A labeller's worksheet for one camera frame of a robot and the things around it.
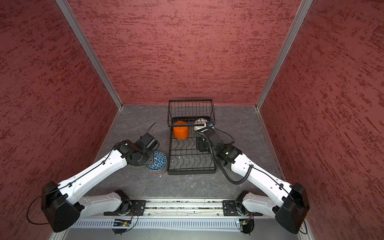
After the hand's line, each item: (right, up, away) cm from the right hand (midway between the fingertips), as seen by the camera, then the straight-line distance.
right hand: (202, 141), depth 78 cm
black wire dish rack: (-12, -12, +14) cm, 22 cm away
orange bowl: (-14, +3, +19) cm, 23 cm away
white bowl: (-1, +11, +30) cm, 32 cm away
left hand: (-30, -11, -1) cm, 32 cm away
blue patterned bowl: (-24, -14, +4) cm, 28 cm away
